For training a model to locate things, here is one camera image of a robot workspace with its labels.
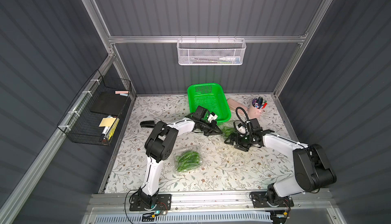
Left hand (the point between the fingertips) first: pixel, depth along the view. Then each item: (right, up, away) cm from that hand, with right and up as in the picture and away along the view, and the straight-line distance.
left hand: (222, 133), depth 88 cm
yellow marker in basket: (-50, +6, -26) cm, 56 cm away
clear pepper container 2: (0, +3, +10) cm, 10 cm away
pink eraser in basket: (-58, +24, -4) cm, 63 cm away
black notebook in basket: (-60, +17, -13) cm, 63 cm away
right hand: (+5, -6, 0) cm, 8 cm away
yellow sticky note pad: (-57, +8, -17) cm, 60 cm away
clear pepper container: (-25, -11, +1) cm, 27 cm away
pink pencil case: (+12, +17, +24) cm, 32 cm away
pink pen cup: (+23, +12, +12) cm, 29 cm away
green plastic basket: (-4, +23, +31) cm, 39 cm away
